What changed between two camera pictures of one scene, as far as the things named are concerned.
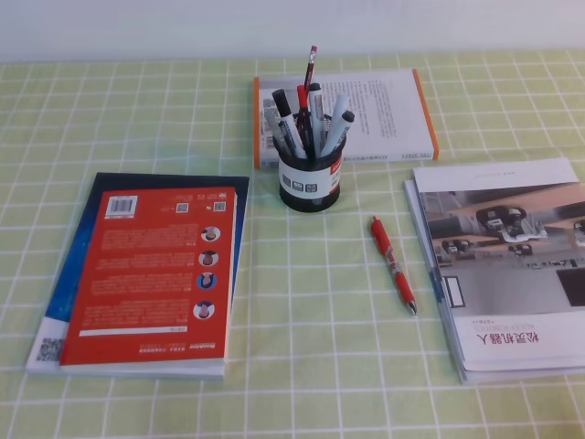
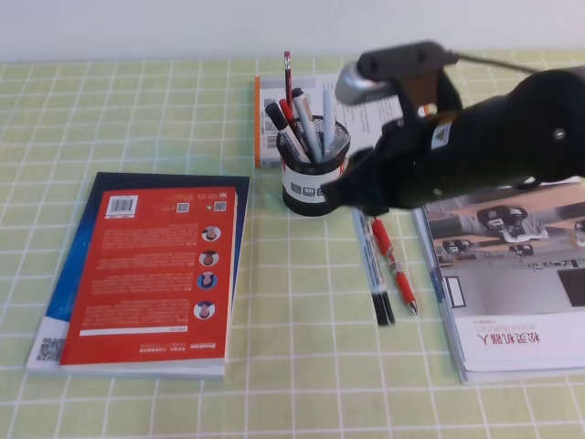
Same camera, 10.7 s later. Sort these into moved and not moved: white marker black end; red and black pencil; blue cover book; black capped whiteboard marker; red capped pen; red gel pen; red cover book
Moved: black capped whiteboard marker; red capped pen; red and black pencil; white marker black end
Not moved: red cover book; blue cover book; red gel pen
